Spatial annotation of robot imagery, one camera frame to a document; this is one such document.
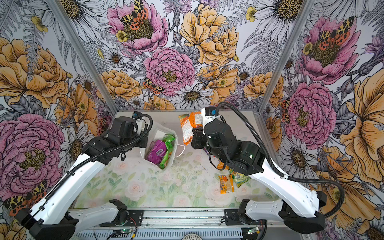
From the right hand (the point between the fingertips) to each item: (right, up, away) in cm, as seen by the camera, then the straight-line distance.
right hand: (192, 135), depth 59 cm
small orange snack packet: (+18, -28, +24) cm, 41 cm away
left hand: (-23, -3, +12) cm, 26 cm away
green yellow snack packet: (+26, -26, +26) cm, 45 cm away
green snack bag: (-14, -4, +24) cm, 28 cm away
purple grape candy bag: (-20, -9, +23) cm, 31 cm away
